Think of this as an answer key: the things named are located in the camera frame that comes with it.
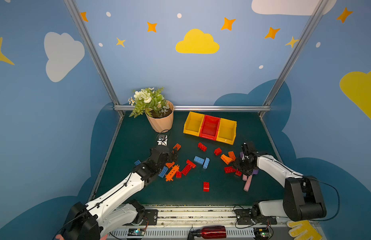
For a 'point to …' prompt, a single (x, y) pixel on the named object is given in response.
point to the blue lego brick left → (163, 172)
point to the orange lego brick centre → (170, 165)
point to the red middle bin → (210, 127)
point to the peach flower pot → (160, 117)
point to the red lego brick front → (206, 187)
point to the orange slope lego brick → (226, 159)
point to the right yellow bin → (227, 131)
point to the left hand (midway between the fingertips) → (170, 147)
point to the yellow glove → (303, 230)
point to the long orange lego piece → (172, 173)
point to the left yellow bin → (193, 123)
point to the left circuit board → (136, 232)
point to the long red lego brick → (189, 164)
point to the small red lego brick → (178, 174)
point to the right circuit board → (261, 233)
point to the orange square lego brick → (178, 146)
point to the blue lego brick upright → (206, 163)
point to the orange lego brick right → (232, 155)
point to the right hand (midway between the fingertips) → (237, 166)
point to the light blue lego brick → (199, 160)
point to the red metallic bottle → (212, 232)
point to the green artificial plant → (151, 101)
